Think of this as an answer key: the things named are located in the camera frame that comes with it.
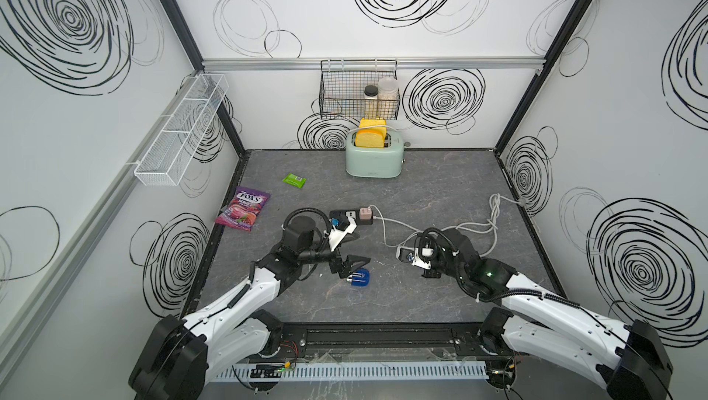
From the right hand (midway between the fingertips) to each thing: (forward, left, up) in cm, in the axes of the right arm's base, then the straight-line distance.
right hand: (414, 247), depth 79 cm
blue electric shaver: (-6, +15, -9) cm, 19 cm away
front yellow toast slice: (+37, +13, +8) cm, 40 cm away
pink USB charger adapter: (+14, +14, -6) cm, 21 cm away
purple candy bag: (+17, +59, -9) cm, 62 cm away
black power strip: (-2, +19, +17) cm, 26 cm away
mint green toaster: (+37, +7, -4) cm, 38 cm away
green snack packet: (+32, +43, -10) cm, 54 cm away
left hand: (-3, +15, +4) cm, 16 cm away
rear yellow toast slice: (+45, +12, +9) cm, 47 cm away
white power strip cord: (+15, -19, -12) cm, 26 cm away
